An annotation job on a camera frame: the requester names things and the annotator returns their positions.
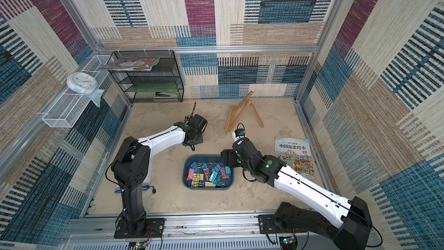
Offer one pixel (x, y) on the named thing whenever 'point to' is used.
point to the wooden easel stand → (236, 112)
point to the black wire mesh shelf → (162, 84)
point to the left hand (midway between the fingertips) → (196, 138)
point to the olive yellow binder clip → (209, 184)
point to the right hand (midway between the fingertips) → (228, 151)
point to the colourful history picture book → (296, 153)
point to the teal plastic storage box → (206, 161)
